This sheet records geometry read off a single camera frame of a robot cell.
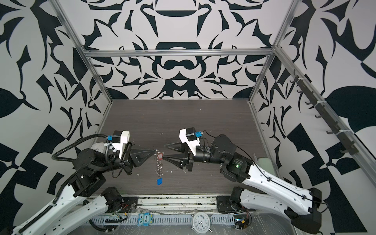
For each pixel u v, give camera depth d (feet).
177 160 1.60
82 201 1.56
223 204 2.44
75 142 2.89
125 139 1.49
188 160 1.48
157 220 2.33
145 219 2.26
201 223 2.20
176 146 1.65
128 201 2.48
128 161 1.51
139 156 1.69
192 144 1.45
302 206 1.31
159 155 1.75
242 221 2.32
